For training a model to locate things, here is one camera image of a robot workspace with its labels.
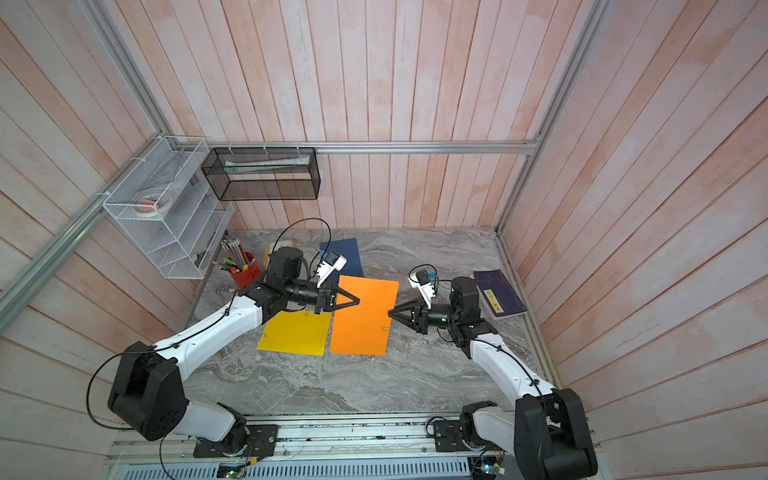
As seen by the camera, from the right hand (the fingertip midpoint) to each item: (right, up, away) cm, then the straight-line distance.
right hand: (392, 313), depth 76 cm
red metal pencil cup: (-47, +8, +20) cm, 51 cm away
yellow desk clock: (-44, +18, +36) cm, 59 cm away
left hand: (-10, +2, -4) cm, 10 cm away
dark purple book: (+38, +2, +25) cm, 45 cm away
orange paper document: (-7, -3, -2) cm, 8 cm away
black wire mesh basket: (-46, +45, +32) cm, 72 cm away
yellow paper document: (-30, -9, +18) cm, 36 cm away
